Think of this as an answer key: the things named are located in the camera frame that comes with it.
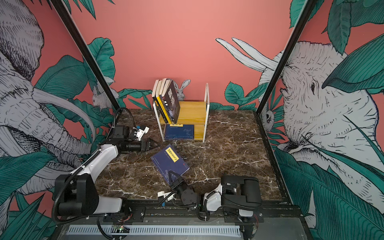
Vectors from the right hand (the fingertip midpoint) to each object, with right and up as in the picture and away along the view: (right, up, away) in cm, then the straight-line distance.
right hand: (171, 169), depth 72 cm
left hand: (-9, +11, +8) cm, 17 cm away
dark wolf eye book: (-1, +35, +8) cm, 35 cm away
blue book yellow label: (+1, +17, +28) cm, 33 cm away
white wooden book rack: (-9, +21, +17) cm, 28 cm away
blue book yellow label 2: (-3, +3, +5) cm, 7 cm away
